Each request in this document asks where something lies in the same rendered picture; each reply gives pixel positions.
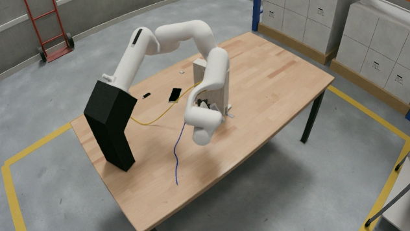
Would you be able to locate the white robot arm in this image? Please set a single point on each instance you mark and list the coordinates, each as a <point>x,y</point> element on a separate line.
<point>166,40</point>

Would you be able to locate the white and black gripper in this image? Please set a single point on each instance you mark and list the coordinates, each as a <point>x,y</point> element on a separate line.
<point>203,104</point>

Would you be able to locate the black smartphone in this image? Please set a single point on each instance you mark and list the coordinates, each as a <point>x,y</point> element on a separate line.
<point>175,94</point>

